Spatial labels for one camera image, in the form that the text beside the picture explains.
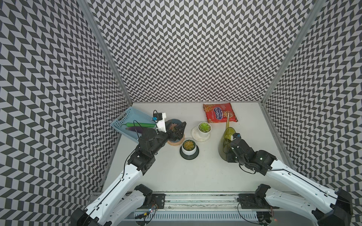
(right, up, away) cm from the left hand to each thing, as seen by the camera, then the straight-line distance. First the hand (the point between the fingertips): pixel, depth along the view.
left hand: (178, 123), depth 70 cm
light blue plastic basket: (-39, +4, +38) cm, 55 cm away
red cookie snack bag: (+27, +6, +38) cm, 47 cm away
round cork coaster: (-3, -15, +22) cm, 27 cm away
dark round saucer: (+6, -23, +19) cm, 30 cm away
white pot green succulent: (+16, -5, +21) cm, 27 cm away
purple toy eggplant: (-30, -6, +28) cm, 42 cm away
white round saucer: (+11, -11, +29) cm, 33 cm away
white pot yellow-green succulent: (+6, -15, +15) cm, 22 cm away
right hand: (+27, -18, +8) cm, 34 cm away
